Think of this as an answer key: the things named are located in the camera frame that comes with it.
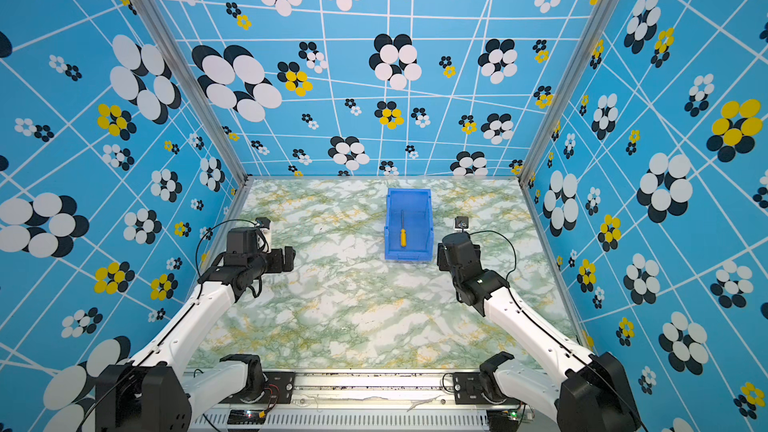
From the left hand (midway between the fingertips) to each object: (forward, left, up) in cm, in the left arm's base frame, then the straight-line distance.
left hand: (280, 250), depth 86 cm
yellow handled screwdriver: (+13, -37, -10) cm, 40 cm away
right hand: (0, -51, +3) cm, 51 cm away
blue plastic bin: (+25, -41, -10) cm, 49 cm away
